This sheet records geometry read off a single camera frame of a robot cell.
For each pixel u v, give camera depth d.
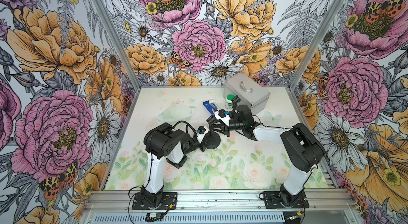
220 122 0.81
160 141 0.54
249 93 0.99
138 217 0.70
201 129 0.80
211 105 1.08
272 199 0.74
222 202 0.75
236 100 0.88
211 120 0.79
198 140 0.83
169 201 0.73
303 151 0.49
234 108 0.92
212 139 0.90
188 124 0.81
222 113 0.74
